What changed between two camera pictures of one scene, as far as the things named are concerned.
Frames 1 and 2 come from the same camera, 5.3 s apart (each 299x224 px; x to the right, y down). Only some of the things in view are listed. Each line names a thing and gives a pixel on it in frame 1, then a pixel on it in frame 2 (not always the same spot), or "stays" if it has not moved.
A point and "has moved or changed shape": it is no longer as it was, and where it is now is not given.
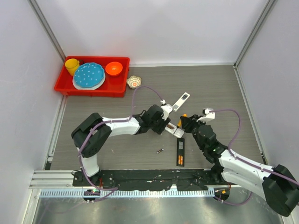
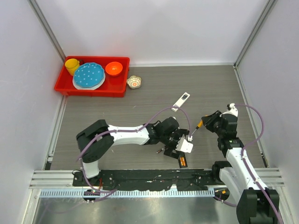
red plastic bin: [114, 86] stays
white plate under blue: [90, 88] stays
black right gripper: [187, 122] → [208, 121]
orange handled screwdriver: [180, 122] has moved or changed shape
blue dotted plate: [88, 75] stays
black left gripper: [161, 127] → [169, 150]
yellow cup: [71, 64] stays
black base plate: [153, 180] stays
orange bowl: [114, 68] stays
